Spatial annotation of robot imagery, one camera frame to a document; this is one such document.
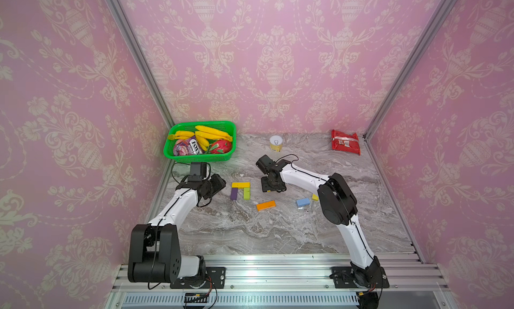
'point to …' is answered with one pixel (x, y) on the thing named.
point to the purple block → (233, 195)
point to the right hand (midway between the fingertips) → (265, 191)
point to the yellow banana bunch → (202, 134)
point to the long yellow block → (241, 184)
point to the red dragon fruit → (220, 146)
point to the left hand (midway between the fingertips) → (224, 184)
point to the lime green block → (246, 193)
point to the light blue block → (303, 202)
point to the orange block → (266, 204)
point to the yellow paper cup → (276, 142)
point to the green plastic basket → (228, 126)
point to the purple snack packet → (187, 147)
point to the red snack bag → (342, 141)
